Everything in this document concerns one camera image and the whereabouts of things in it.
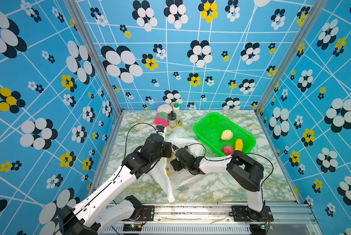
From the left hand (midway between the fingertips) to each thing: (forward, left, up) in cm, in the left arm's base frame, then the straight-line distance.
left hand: (172, 142), depth 74 cm
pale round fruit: (+17, -36, -18) cm, 43 cm away
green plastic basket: (+24, -25, -22) cm, 41 cm away
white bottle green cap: (+40, -1, -15) cm, 43 cm away
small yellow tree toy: (+32, -3, -22) cm, 39 cm away
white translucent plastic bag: (-12, +1, -19) cm, 23 cm away
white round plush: (+41, +8, -15) cm, 45 cm away
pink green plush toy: (+32, +10, -16) cm, 38 cm away
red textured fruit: (+6, -34, -17) cm, 38 cm away
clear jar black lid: (+28, +2, -14) cm, 31 cm away
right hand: (+2, -1, -23) cm, 23 cm away
